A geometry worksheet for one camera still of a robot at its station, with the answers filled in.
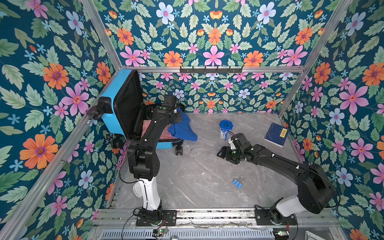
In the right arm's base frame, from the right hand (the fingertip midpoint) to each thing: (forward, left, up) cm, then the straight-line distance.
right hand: (219, 155), depth 85 cm
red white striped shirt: (-5, +25, +26) cm, 36 cm away
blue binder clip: (-13, -10, -10) cm, 19 cm away
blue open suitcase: (+13, +50, +26) cm, 58 cm away
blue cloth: (+14, +22, +6) cm, 27 cm away
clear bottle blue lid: (+22, -6, 0) cm, 23 cm away
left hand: (+22, +24, +13) cm, 35 cm away
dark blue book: (+23, -44, -10) cm, 51 cm away
